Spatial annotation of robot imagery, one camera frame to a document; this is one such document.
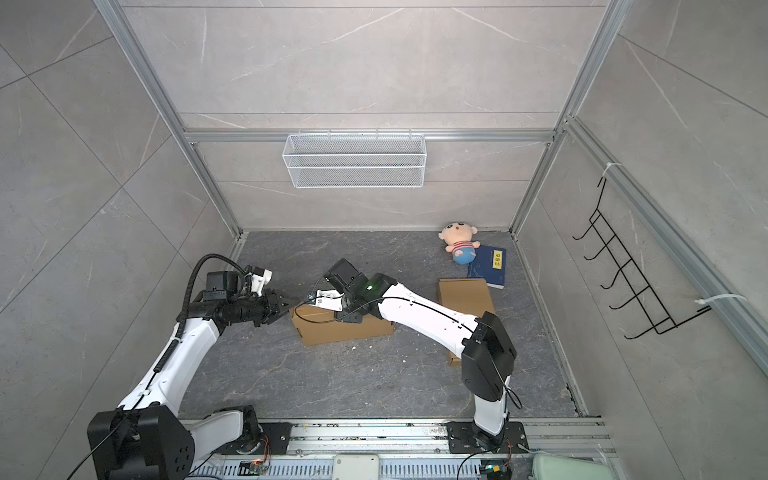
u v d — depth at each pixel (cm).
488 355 46
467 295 99
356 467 69
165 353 47
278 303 71
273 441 74
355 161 101
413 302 52
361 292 57
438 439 75
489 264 108
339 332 87
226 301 63
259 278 75
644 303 63
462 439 73
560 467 68
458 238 110
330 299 69
